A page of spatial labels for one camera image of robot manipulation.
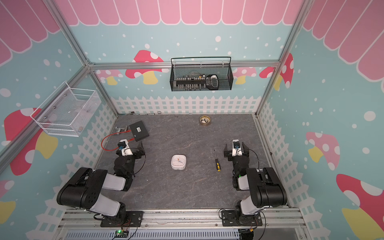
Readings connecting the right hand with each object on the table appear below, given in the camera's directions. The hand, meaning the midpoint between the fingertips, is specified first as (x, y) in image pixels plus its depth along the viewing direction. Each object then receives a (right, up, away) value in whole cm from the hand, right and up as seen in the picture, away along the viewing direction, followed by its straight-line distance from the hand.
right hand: (235, 143), depth 89 cm
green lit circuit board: (-61, -43, -17) cm, 76 cm away
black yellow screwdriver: (-11, -13, +3) cm, 17 cm away
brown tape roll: (-17, +15, +26) cm, 35 cm away
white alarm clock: (-35, -12, +2) cm, 37 cm away
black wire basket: (-21, +41, +3) cm, 46 cm away
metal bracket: (-81, +8, +20) cm, 83 cm away
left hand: (-60, 0, 0) cm, 60 cm away
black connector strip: (-27, +36, 0) cm, 45 cm away
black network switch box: (-65, +7, +18) cm, 68 cm away
